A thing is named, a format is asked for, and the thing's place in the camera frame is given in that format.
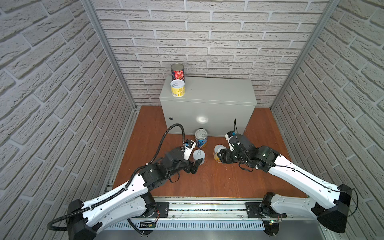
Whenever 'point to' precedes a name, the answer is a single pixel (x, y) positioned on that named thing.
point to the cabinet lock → (171, 118)
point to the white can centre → (198, 154)
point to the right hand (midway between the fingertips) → (223, 153)
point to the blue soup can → (201, 137)
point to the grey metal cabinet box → (212, 103)
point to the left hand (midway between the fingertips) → (196, 153)
